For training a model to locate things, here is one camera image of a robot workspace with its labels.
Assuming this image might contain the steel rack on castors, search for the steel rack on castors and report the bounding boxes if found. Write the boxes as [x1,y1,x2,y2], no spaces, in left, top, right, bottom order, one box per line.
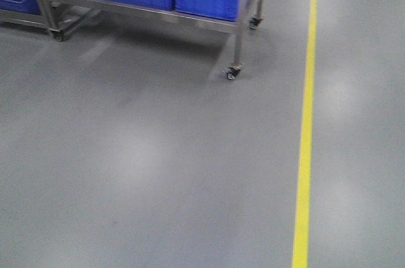
[30,0,268,81]

